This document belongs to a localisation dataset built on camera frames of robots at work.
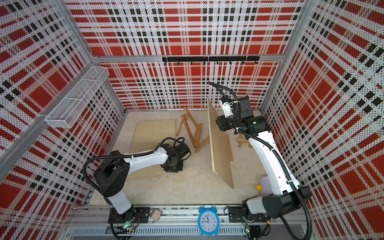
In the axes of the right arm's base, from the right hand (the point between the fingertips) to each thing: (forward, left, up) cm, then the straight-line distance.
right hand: (223, 120), depth 72 cm
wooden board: (+13, +50, -30) cm, 59 cm away
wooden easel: (+1, +7, -18) cm, 19 cm away
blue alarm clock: (-39, +8, -28) cm, 49 cm away
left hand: (-13, +25, -29) cm, 40 cm away
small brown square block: (-36, +34, -29) cm, 58 cm away
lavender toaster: (-24, -22, -26) cm, 42 cm away
